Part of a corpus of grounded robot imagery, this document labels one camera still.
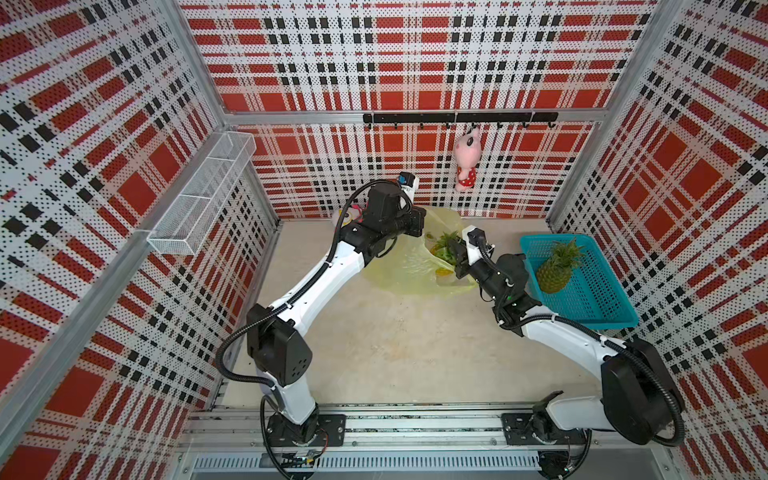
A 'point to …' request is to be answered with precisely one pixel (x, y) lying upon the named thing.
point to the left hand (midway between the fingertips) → (428, 211)
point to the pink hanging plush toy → (467, 153)
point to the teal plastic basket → (593, 297)
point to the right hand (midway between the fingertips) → (455, 236)
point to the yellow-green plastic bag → (422, 265)
